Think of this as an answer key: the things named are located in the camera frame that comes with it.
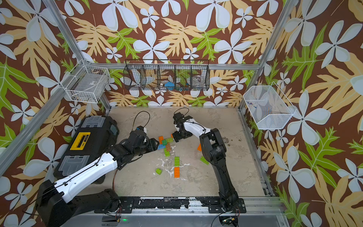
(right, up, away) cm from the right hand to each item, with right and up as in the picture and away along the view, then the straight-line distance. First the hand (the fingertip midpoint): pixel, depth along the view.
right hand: (180, 137), depth 102 cm
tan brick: (-9, -6, -7) cm, 12 cm away
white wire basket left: (-58, +35, -16) cm, 70 cm away
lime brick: (-8, -1, -3) cm, 8 cm away
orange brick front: (-14, 0, -4) cm, 14 cm away
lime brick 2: (-2, -14, -13) cm, 19 cm away
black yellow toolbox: (-52, +1, -22) cm, 57 cm away
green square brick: (-11, -3, -7) cm, 13 cm away
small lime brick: (-13, -18, -18) cm, 29 cm away
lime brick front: (-9, -10, -9) cm, 16 cm away
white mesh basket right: (+54, +21, -17) cm, 61 cm away
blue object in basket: (-7, +36, -8) cm, 38 cm away
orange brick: (-2, -19, -17) cm, 26 cm away
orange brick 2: (+13, -6, -6) cm, 16 cm away
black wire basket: (-4, +42, -11) cm, 44 cm away
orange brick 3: (-6, +1, -1) cm, 7 cm away
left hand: (-13, 0, -22) cm, 26 cm away
